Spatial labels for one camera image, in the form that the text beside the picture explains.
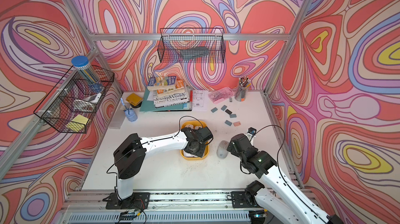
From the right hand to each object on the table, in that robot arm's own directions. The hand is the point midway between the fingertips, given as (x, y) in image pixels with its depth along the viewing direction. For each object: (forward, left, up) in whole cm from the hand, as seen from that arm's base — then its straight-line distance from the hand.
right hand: (239, 149), depth 78 cm
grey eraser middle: (+30, -3, -12) cm, 33 cm away
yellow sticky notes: (+4, +70, +22) cm, 73 cm away
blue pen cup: (+28, +64, -3) cm, 70 cm away
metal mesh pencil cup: (+45, -11, +4) cm, 46 cm away
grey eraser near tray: (+24, +1, -11) cm, 26 cm away
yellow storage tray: (+21, +23, -7) cm, 32 cm away
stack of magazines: (+44, +41, +1) cm, 60 cm away
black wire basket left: (+17, +81, +19) cm, 85 cm away
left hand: (+3, +19, -8) cm, 21 cm away
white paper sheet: (+45, +20, -11) cm, 51 cm away
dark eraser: (+33, -1, -11) cm, 35 cm away
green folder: (+40, +57, -10) cm, 71 cm away
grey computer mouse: (+4, +7, -10) cm, 13 cm away
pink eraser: (+23, -4, -12) cm, 27 cm away
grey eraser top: (+37, +2, -12) cm, 39 cm away
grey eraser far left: (+35, +9, -12) cm, 38 cm away
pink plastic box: (+49, +5, -11) cm, 50 cm away
